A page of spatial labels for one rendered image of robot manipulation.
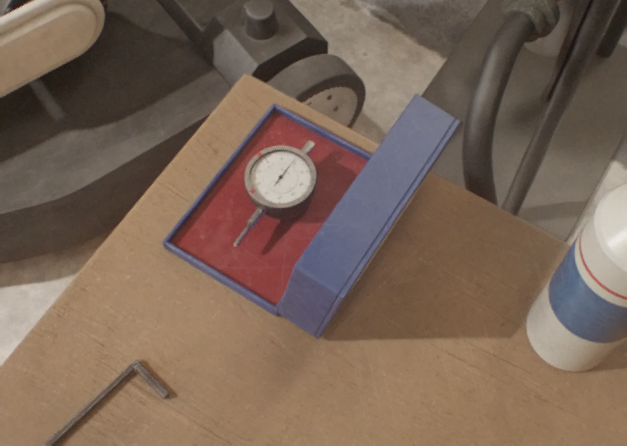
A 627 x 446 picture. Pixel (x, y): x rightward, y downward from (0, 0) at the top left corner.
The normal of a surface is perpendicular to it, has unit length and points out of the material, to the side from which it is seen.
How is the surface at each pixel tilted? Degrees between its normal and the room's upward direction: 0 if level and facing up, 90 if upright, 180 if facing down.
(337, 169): 0
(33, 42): 90
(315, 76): 12
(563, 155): 0
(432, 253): 0
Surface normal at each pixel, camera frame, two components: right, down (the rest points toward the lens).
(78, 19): 0.59, 0.71
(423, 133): 0.14, -0.38
